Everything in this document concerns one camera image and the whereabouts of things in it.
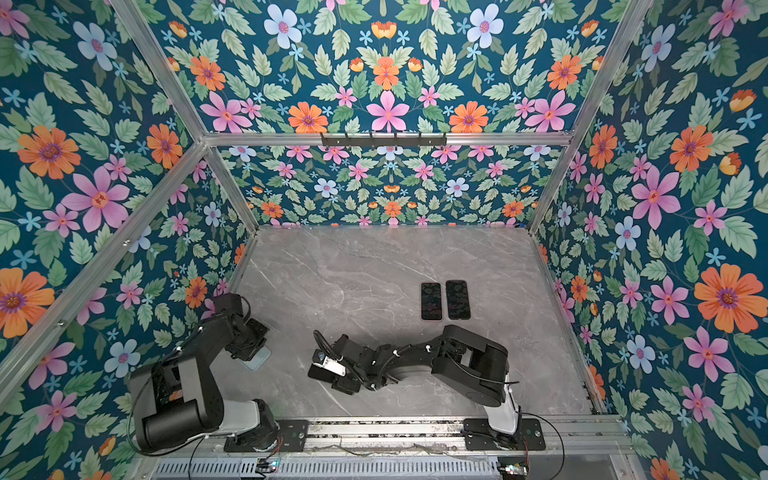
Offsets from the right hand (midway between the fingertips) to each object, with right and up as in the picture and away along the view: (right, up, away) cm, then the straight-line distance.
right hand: (338, 367), depth 84 cm
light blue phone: (-23, +2, 0) cm, 23 cm away
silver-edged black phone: (+38, +17, +17) cm, 45 cm away
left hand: (-22, +10, +4) cm, 25 cm away
